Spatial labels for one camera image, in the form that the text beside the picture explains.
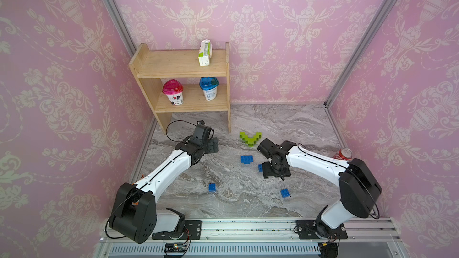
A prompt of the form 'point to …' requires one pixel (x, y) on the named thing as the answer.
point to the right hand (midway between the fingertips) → (271, 174)
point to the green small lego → (258, 135)
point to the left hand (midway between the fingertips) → (209, 144)
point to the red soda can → (345, 154)
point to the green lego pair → (244, 137)
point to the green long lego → (251, 141)
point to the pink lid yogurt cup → (173, 88)
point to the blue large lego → (247, 159)
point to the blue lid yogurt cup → (210, 85)
